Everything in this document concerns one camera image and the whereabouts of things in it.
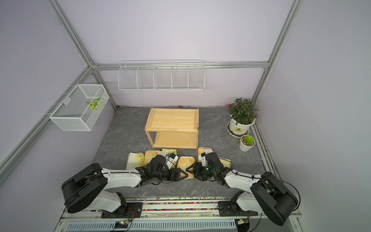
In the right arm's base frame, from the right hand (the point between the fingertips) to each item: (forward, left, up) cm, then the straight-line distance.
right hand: (187, 171), depth 81 cm
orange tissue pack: (+11, +24, -2) cm, 27 cm away
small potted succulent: (+16, -37, +4) cm, 41 cm away
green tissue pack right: (+4, -22, +2) cm, 22 cm away
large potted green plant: (+31, -35, +15) cm, 49 cm away
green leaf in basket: (+30, +53, +25) cm, 66 cm away
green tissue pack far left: (+8, +33, -3) cm, 34 cm away
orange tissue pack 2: (+6, +2, -1) cm, 6 cm away
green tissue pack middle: (+13, +14, -1) cm, 20 cm away
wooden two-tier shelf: (+19, +6, +16) cm, 26 cm away
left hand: (-3, +3, 0) cm, 4 cm away
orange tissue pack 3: (+15, -9, -3) cm, 18 cm away
